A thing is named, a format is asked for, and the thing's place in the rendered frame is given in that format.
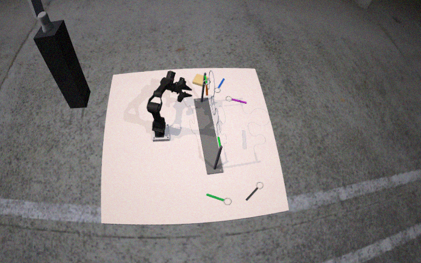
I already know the tan rectangular block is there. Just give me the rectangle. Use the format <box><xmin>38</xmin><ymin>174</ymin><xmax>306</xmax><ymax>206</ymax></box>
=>
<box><xmin>192</xmin><ymin>74</ymin><xmax>203</xmax><ymax>87</ymax></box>

